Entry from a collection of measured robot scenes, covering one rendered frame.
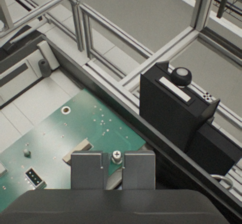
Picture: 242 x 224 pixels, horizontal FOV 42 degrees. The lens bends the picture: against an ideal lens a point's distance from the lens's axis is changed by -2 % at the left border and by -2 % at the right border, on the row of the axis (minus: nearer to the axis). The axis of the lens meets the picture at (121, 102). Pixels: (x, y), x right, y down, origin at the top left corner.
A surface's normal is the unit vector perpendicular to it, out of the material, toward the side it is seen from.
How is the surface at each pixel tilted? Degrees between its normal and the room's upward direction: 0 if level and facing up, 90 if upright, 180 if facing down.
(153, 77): 93
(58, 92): 90
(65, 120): 90
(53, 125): 90
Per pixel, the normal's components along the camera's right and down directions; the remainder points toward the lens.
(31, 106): -0.01, -0.54
